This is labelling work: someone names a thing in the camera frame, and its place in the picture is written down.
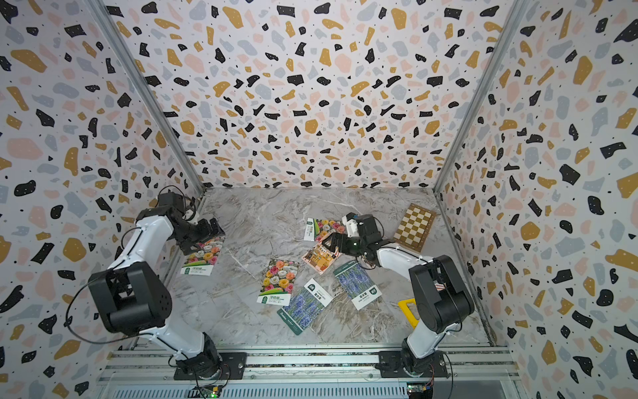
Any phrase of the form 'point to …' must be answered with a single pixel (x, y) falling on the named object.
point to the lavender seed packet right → (356, 284)
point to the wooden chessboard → (415, 227)
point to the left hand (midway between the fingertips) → (215, 236)
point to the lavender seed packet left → (304, 306)
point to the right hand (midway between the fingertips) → (333, 243)
